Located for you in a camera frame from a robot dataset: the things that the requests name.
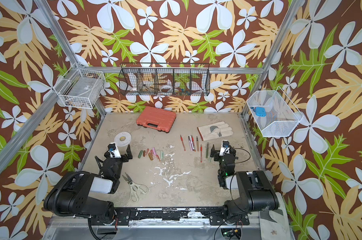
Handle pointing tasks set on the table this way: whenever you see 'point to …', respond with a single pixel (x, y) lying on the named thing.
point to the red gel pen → (181, 139)
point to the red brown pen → (201, 150)
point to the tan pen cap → (150, 156)
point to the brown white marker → (191, 141)
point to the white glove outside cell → (274, 224)
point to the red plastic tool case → (157, 118)
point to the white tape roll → (122, 139)
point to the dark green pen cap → (140, 154)
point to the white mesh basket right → (272, 113)
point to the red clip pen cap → (152, 152)
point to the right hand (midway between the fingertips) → (221, 145)
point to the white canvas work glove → (217, 129)
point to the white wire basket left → (80, 88)
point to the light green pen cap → (162, 154)
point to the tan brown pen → (197, 144)
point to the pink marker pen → (190, 143)
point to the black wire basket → (164, 79)
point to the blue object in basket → (260, 111)
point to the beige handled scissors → (136, 188)
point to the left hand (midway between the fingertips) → (119, 144)
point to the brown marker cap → (144, 153)
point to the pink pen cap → (153, 149)
